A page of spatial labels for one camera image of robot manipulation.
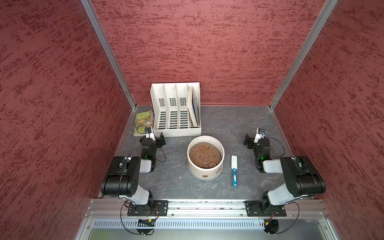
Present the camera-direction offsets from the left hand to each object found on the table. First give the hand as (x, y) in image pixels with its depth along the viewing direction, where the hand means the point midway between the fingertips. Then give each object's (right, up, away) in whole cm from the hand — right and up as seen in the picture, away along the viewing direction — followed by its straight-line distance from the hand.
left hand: (155, 135), depth 93 cm
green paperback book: (-13, +10, +13) cm, 21 cm away
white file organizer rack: (+6, +18, +23) cm, 29 cm away
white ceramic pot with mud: (+32, -10, -13) cm, 36 cm away
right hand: (+64, -1, +1) cm, 64 cm away
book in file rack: (+25, +19, -4) cm, 31 cm away
